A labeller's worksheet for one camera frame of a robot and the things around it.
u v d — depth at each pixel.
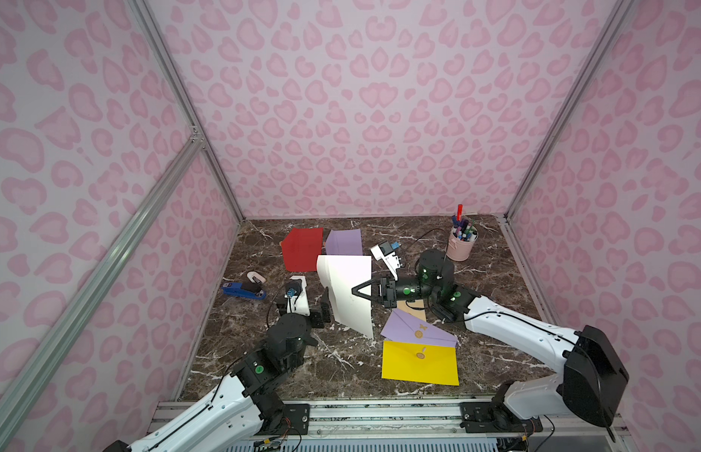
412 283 0.62
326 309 0.66
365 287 0.65
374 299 0.65
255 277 1.00
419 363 0.82
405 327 0.89
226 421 0.50
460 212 1.00
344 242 1.15
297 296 0.60
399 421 0.75
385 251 0.63
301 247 1.11
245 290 0.95
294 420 0.73
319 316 0.64
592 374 0.41
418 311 0.64
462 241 0.98
